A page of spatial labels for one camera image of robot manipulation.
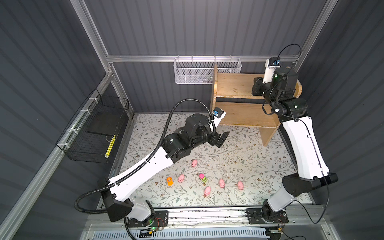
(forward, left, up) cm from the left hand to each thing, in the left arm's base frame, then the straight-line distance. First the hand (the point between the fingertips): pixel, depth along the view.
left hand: (220, 124), depth 64 cm
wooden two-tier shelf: (+33, -17, -17) cm, 41 cm away
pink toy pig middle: (-13, -4, -36) cm, 39 cm away
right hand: (+14, -18, +13) cm, 27 cm away
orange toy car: (-10, +25, -37) cm, 46 cm away
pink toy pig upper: (+1, +11, -36) cm, 38 cm away
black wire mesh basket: (+4, +61, -10) cm, 62 cm away
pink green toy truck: (-9, +7, -35) cm, 37 cm away
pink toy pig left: (-9, +19, -36) cm, 42 cm away
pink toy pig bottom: (-16, +5, -36) cm, 40 cm away
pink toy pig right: (-15, -14, -36) cm, 42 cm away
